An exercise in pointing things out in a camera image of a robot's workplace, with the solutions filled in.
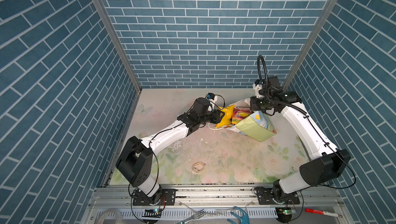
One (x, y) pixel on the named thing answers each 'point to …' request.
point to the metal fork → (197, 215)
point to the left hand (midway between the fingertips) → (222, 113)
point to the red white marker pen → (323, 212)
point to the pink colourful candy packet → (240, 113)
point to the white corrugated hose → (118, 215)
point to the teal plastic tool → (244, 219)
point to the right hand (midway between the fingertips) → (249, 101)
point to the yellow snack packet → (226, 120)
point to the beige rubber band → (198, 162)
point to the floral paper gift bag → (256, 125)
